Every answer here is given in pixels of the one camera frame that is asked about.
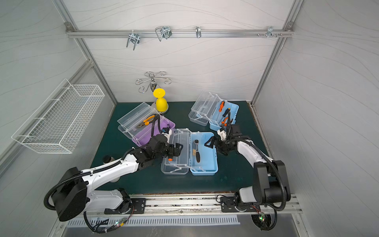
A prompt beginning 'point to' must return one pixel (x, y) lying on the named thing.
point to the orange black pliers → (147, 121)
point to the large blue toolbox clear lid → (178, 165)
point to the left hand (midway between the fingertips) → (176, 146)
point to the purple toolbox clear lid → (137, 124)
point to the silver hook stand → (153, 83)
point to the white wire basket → (57, 125)
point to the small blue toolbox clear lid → (202, 111)
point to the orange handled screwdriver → (221, 105)
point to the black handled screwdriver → (226, 111)
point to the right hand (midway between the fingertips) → (210, 147)
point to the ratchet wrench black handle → (198, 157)
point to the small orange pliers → (223, 123)
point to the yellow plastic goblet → (161, 103)
